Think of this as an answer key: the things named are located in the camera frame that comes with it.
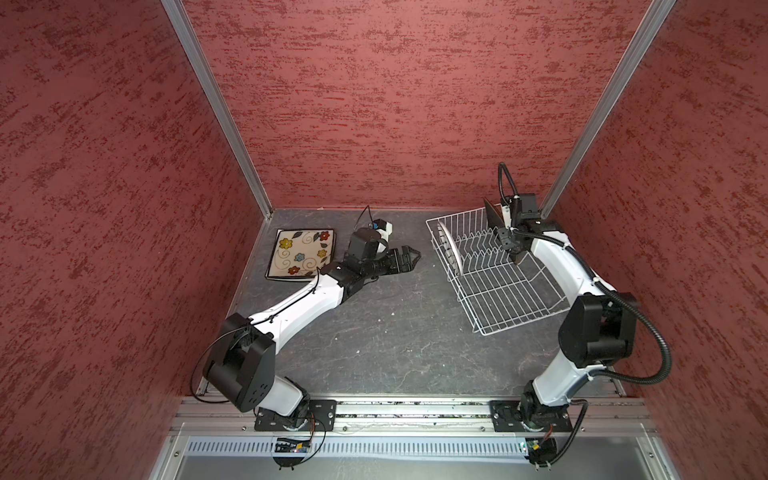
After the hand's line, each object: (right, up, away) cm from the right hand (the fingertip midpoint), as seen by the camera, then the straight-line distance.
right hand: (514, 237), depth 90 cm
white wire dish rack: (-5, -18, +5) cm, 19 cm away
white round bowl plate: (-20, -3, -2) cm, 21 cm away
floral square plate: (-71, -6, +13) cm, 73 cm away
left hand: (-33, -7, -8) cm, 35 cm away
